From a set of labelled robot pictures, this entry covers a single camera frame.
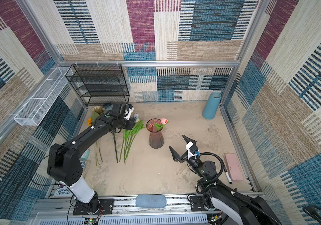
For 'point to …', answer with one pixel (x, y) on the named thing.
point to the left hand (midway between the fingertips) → (132, 121)
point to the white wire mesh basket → (32, 113)
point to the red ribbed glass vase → (156, 138)
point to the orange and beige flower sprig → (96, 111)
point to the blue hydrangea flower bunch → (108, 107)
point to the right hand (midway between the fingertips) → (176, 141)
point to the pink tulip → (164, 121)
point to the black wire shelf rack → (99, 83)
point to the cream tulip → (127, 146)
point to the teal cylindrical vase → (211, 106)
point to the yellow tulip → (126, 133)
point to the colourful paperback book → (63, 191)
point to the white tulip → (138, 125)
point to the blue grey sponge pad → (152, 201)
